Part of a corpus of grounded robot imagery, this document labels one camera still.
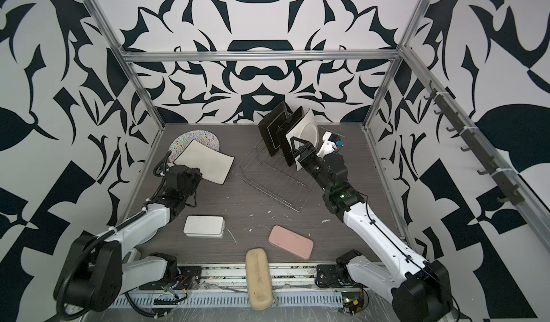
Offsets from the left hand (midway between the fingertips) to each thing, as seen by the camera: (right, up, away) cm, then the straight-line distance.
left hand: (200, 163), depth 87 cm
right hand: (+37, +8, -17) cm, 41 cm away
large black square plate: (+28, +16, +7) cm, 32 cm away
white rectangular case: (+3, -23, -6) cm, 24 cm away
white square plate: (+44, +14, +7) cm, 46 cm away
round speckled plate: (-18, +9, +25) cm, 32 cm away
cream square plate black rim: (0, -2, +18) cm, 18 cm away
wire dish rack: (+29, -6, +14) cm, 33 cm away
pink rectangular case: (+35, -29, -6) cm, 46 cm away
